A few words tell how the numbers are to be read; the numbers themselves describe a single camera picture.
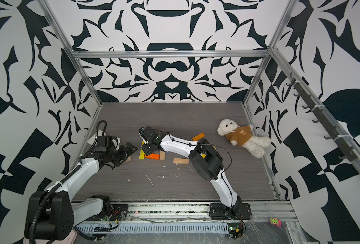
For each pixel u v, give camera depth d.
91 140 0.98
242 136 0.93
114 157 0.72
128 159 0.85
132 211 0.76
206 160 0.53
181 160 0.90
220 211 0.75
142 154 0.92
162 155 0.91
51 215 0.40
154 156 0.91
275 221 0.70
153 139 0.70
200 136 1.02
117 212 0.73
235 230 0.71
